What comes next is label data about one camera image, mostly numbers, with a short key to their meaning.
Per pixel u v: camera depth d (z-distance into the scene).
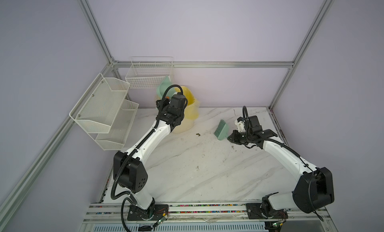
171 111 0.62
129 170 0.44
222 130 0.92
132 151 0.45
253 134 0.63
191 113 0.89
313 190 0.42
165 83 0.79
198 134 1.04
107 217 0.73
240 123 0.78
